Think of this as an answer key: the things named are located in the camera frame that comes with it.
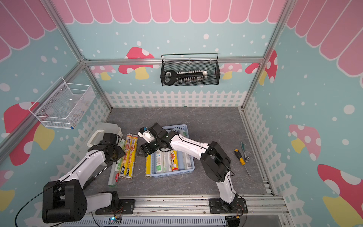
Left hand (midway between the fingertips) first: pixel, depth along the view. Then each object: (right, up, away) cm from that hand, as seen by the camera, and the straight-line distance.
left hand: (119, 158), depth 86 cm
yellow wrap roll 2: (+7, 0, +3) cm, 8 cm away
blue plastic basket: (+42, -3, -1) cm, 42 cm away
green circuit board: (+4, -29, -14) cm, 32 cm away
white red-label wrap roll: (+25, -2, -1) cm, 25 cm away
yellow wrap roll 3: (+4, +1, +2) cm, 4 cm away
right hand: (+17, +6, -7) cm, 19 cm away
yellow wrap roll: (+34, -2, +1) cm, 34 cm away
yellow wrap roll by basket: (+19, -8, -4) cm, 21 cm away
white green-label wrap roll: (+29, -2, 0) cm, 29 cm away
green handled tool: (+80, -1, +3) cm, 80 cm away
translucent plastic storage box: (-15, +14, +3) cm, 21 cm away
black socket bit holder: (+33, +51, +3) cm, 61 cm away
